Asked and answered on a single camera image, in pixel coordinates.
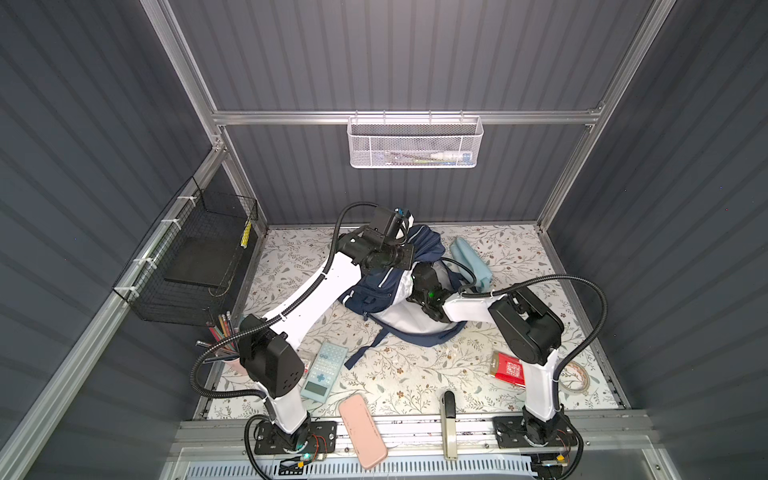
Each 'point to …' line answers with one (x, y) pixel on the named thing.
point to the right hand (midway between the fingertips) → (386, 274)
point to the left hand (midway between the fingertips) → (414, 254)
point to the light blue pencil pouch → (460, 251)
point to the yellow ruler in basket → (246, 235)
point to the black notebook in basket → (205, 260)
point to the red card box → (507, 368)
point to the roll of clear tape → (574, 377)
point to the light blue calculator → (323, 372)
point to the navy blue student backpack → (383, 298)
